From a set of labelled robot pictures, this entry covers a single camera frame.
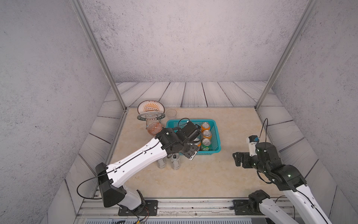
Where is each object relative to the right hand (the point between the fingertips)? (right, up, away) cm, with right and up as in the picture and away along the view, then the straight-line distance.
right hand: (242, 154), depth 72 cm
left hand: (-25, +3, -2) cm, 25 cm away
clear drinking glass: (-39, +22, +40) cm, 60 cm away
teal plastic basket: (-10, +2, +16) cm, 19 cm away
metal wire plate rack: (-58, +13, +34) cm, 68 cm away
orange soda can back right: (-15, +13, +24) cm, 31 cm away
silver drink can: (-43, -8, +11) cm, 45 cm away
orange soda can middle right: (-15, +8, +19) cm, 26 cm away
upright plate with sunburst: (-53, +27, +30) cm, 67 cm away
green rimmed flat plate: (-53, +20, +27) cm, 63 cm away
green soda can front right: (-16, +2, +14) cm, 22 cm away
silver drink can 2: (-34, -5, +6) cm, 35 cm away
